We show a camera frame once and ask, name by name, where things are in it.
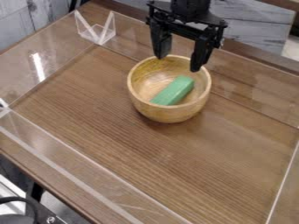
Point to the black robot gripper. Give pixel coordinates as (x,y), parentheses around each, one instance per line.
(171,17)

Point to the clear acrylic corner bracket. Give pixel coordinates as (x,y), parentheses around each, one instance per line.
(99,34)

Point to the black metal table leg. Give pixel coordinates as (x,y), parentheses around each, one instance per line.
(35,192)

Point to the green rectangular block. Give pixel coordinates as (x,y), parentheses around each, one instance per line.
(175,91)

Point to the brown wooden bowl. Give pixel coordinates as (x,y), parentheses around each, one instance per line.
(149,78)

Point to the clear acrylic tray wall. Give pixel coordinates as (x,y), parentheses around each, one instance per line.
(82,182)

